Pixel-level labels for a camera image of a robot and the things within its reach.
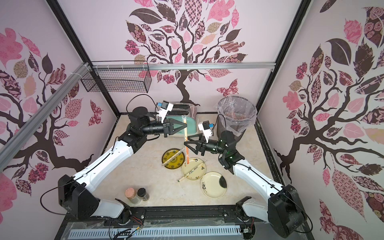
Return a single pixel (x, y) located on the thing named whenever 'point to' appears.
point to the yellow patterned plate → (176, 163)
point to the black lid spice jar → (142, 192)
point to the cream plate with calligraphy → (198, 173)
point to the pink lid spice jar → (131, 194)
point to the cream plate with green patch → (213, 184)
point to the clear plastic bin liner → (237, 114)
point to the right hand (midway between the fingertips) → (187, 141)
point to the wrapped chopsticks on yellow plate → (173, 156)
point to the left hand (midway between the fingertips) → (186, 128)
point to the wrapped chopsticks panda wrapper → (181, 178)
